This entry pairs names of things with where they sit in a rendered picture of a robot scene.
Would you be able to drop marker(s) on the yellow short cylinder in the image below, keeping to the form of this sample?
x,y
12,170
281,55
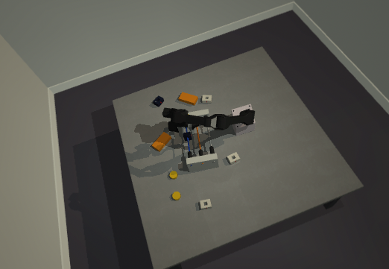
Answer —
x,y
176,195
173,175

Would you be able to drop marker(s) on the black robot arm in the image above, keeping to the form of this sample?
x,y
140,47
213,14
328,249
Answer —
x,y
223,121

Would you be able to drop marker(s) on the orange rectangular block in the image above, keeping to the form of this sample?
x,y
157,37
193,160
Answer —
x,y
187,98
160,143

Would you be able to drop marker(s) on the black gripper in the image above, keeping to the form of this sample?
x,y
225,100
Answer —
x,y
173,127

